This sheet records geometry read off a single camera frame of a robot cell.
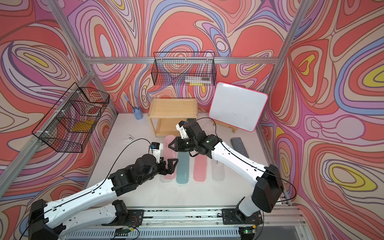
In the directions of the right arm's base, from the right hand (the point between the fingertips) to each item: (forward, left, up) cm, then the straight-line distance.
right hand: (171, 150), depth 73 cm
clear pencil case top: (-1, -26, -24) cm, 35 cm away
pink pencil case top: (0, -15, -22) cm, 27 cm away
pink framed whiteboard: (+34, -42, -4) cm, 54 cm away
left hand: (-4, -1, -3) cm, 5 cm away
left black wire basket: (+12, +52, +8) cm, 54 cm away
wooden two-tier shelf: (+27, +5, -1) cm, 27 cm away
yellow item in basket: (+9, +42, +10) cm, 44 cm away
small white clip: (+21, +34, -19) cm, 44 cm away
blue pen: (+53, +39, -10) cm, 66 cm away
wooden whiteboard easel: (+32, -31, -18) cm, 48 cm away
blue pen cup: (+42, +30, -15) cm, 54 cm away
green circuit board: (-31, +25, -24) cm, 47 cm away
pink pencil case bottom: (-3, +1, +1) cm, 3 cm away
